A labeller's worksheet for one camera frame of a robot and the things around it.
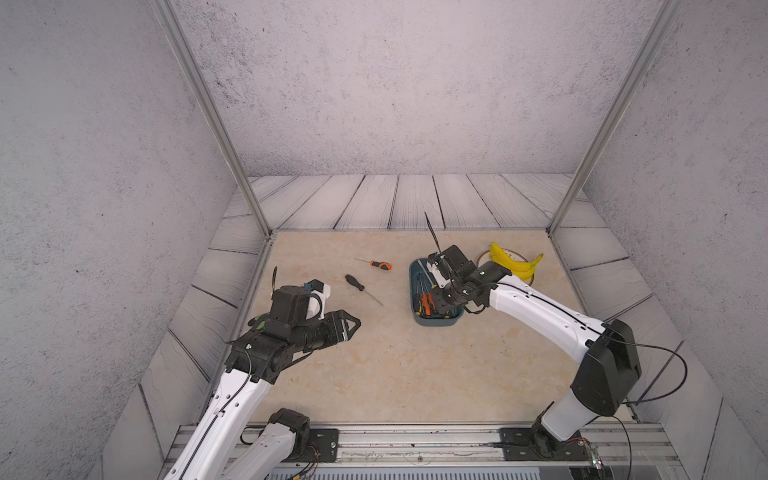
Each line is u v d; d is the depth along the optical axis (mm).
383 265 1080
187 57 762
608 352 437
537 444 651
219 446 400
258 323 532
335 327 603
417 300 968
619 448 730
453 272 636
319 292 650
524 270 1044
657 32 729
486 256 1111
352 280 1046
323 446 729
